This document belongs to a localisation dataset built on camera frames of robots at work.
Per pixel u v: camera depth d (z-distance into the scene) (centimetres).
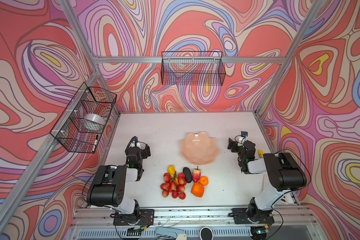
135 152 74
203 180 82
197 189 77
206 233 66
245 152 74
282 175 47
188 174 83
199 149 98
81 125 72
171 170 86
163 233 68
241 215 74
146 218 72
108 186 45
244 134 82
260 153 95
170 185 78
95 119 74
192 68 96
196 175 84
